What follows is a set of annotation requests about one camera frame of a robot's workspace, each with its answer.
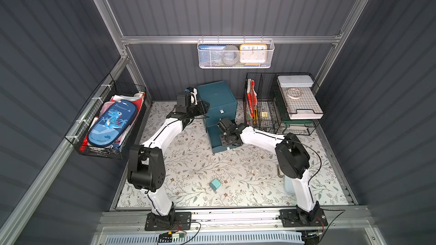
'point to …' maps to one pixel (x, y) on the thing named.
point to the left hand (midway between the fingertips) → (209, 106)
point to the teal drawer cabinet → (222, 104)
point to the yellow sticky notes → (264, 114)
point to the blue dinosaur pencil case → (111, 126)
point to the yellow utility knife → (256, 116)
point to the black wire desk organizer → (262, 91)
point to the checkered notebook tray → (306, 106)
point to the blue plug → (215, 184)
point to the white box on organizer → (295, 81)
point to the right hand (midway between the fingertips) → (228, 137)
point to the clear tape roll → (294, 93)
